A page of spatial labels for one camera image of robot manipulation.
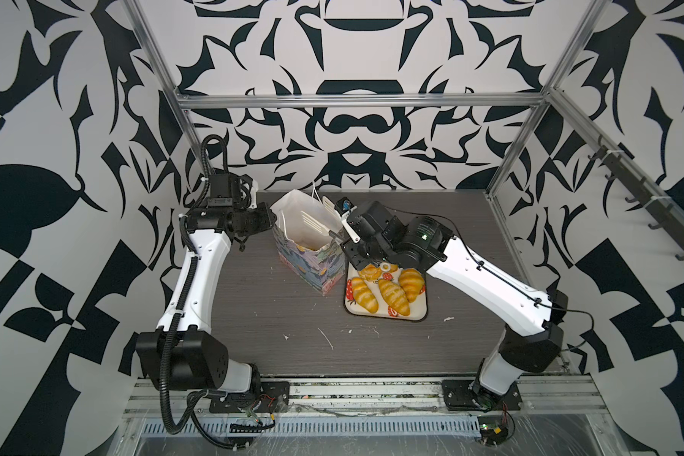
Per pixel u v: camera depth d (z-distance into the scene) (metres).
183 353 0.40
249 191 0.64
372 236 0.49
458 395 0.74
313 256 0.73
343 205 0.58
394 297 0.87
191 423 0.68
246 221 0.64
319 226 0.67
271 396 0.73
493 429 0.71
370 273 0.94
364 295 0.89
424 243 0.44
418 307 0.89
